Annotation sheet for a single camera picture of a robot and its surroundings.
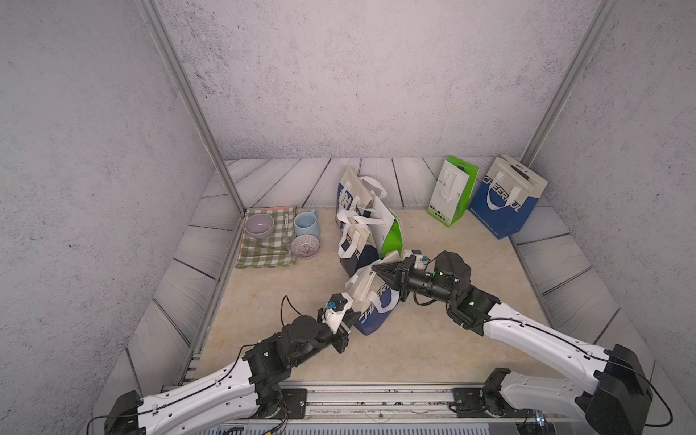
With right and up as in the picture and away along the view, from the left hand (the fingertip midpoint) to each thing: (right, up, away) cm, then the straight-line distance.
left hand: (362, 318), depth 70 cm
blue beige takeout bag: (+54, +35, +30) cm, 71 cm away
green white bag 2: (+9, +21, +17) cm, 28 cm away
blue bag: (+3, +5, -1) cm, 6 cm away
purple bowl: (-41, +24, +41) cm, 63 cm away
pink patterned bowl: (-21, +16, +36) cm, 45 cm away
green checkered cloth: (-35, +14, +37) cm, 53 cm away
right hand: (+3, +13, -5) cm, 15 cm away
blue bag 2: (-3, +35, +30) cm, 47 cm away
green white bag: (+34, +37, +31) cm, 59 cm away
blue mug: (-21, +25, +40) cm, 52 cm away
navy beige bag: (-1, +17, +14) cm, 22 cm away
